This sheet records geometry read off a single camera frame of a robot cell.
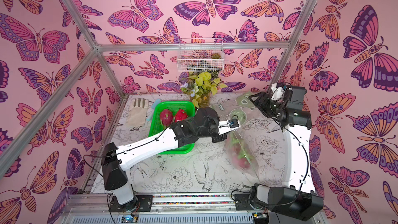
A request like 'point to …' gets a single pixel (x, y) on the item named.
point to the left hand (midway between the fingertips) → (233, 127)
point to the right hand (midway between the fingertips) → (255, 99)
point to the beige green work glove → (137, 115)
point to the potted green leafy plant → (200, 85)
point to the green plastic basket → (156, 125)
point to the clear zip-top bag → (244, 102)
